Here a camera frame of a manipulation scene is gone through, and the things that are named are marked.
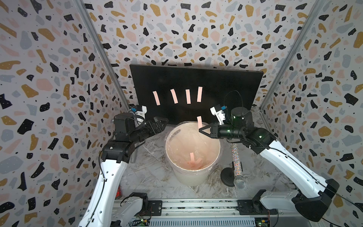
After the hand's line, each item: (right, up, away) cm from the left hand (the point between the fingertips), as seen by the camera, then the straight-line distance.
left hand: (163, 122), depth 66 cm
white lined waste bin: (+9, -9, +11) cm, 17 cm away
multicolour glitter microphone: (+34, -26, -3) cm, 43 cm away
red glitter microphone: (-27, -38, +12) cm, 49 cm away
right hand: (+16, -4, -4) cm, 17 cm away
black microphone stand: (+35, -32, +19) cm, 51 cm away
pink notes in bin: (+14, -24, +14) cm, 31 cm away
